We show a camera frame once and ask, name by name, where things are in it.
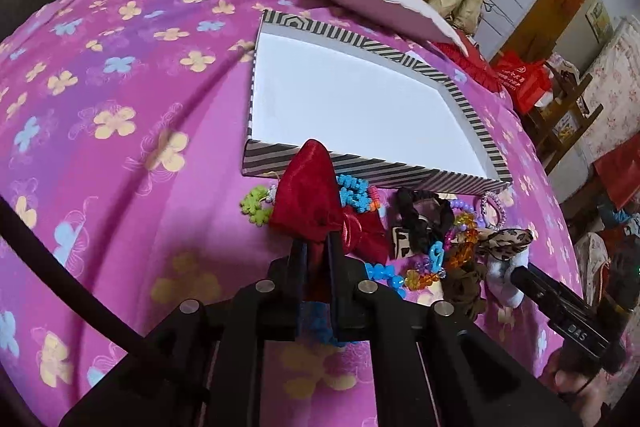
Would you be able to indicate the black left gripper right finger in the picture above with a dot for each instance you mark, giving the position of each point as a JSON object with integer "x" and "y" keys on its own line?
{"x": 353, "y": 311}

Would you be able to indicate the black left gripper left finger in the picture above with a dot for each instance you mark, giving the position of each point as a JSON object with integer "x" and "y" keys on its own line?
{"x": 288, "y": 274}

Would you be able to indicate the red satin bow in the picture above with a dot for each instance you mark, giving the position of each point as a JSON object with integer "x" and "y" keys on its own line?
{"x": 307, "y": 206}

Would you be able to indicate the white fluffy scrunchie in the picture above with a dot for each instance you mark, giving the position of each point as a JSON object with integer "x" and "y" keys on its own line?
{"x": 498, "y": 279}

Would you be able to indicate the right hand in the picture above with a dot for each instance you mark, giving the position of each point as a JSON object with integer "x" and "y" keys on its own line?
{"x": 593, "y": 396}

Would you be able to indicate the brown scrunchie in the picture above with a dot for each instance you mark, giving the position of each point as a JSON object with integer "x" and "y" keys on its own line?
{"x": 462, "y": 287}

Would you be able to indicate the black scrunchie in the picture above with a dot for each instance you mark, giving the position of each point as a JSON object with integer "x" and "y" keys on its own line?
{"x": 425, "y": 216}

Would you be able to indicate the leopard print scrunchie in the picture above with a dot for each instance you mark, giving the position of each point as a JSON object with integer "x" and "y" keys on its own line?
{"x": 504, "y": 244}

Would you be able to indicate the striped black white box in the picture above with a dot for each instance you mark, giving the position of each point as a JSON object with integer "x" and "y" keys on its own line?
{"x": 383, "y": 115}

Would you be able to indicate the wooden chair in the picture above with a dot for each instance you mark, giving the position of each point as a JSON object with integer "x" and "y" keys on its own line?
{"x": 557, "y": 127}

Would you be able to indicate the pink floral bedsheet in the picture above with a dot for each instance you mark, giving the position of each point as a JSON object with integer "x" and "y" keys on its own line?
{"x": 123, "y": 125}

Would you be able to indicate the red shopping bag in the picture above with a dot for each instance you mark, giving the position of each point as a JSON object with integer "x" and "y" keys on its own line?
{"x": 526, "y": 82}

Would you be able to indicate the white pink pillow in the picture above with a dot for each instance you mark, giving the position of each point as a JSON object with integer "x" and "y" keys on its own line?
{"x": 413, "y": 18}

